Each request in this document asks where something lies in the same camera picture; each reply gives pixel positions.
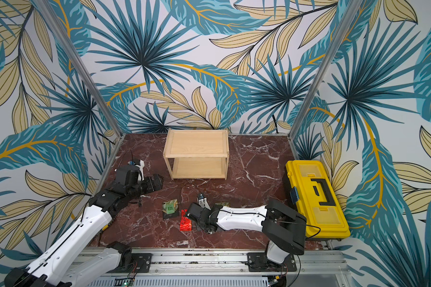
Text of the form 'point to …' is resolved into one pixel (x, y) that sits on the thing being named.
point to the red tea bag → (185, 224)
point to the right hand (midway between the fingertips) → (201, 218)
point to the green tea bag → (170, 206)
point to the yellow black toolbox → (310, 192)
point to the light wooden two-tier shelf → (197, 153)
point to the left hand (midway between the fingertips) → (155, 183)
